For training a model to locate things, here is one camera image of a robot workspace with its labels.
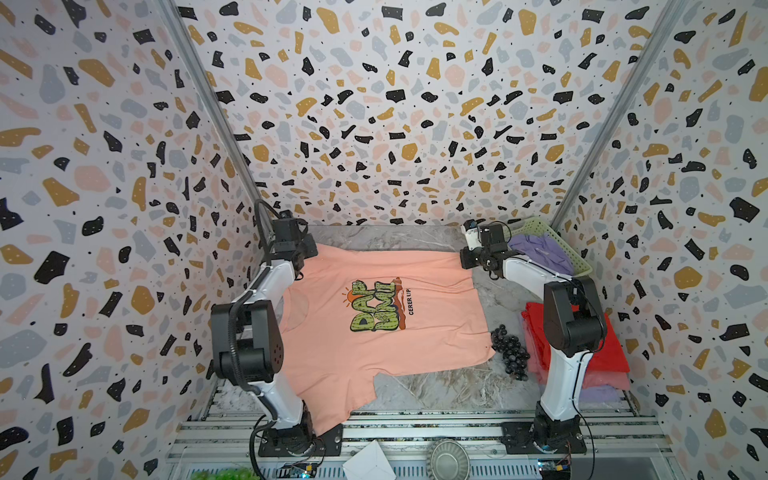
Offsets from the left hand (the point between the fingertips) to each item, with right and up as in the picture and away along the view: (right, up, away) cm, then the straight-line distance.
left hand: (302, 236), depth 92 cm
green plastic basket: (+84, +5, +25) cm, 88 cm away
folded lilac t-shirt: (+84, -43, -12) cm, 95 cm away
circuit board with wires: (+6, -57, -22) cm, 61 cm away
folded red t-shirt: (+90, -35, -7) cm, 97 cm away
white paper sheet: (+23, -53, -24) cm, 63 cm away
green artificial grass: (-7, -54, -26) cm, 61 cm away
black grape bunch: (+62, -34, -9) cm, 71 cm away
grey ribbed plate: (+42, -55, -21) cm, 72 cm away
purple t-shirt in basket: (+84, -3, +22) cm, 87 cm away
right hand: (+50, -2, +8) cm, 51 cm away
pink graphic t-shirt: (+17, -24, +5) cm, 30 cm away
